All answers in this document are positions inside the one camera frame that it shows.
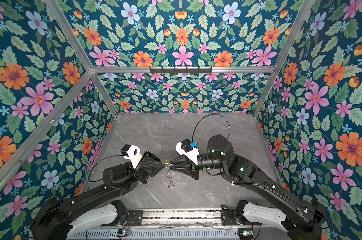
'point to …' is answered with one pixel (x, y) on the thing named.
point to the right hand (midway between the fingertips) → (172, 163)
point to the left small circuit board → (124, 232)
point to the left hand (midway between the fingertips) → (161, 170)
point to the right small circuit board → (245, 232)
